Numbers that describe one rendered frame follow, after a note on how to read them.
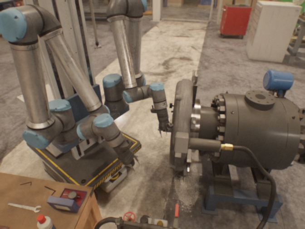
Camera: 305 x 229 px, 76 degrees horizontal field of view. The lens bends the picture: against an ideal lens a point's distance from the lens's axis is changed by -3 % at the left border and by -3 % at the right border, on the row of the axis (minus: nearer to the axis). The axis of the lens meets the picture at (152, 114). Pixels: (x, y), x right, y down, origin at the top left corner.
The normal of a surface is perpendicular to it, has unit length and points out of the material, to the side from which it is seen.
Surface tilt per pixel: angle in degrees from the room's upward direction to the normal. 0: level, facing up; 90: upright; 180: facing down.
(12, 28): 82
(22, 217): 0
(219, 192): 0
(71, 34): 90
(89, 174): 0
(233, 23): 90
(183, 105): 33
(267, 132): 52
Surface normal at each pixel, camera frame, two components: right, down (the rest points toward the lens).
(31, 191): 0.00, -0.81
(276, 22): -0.26, 0.56
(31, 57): 0.76, 0.49
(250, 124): -0.11, -0.22
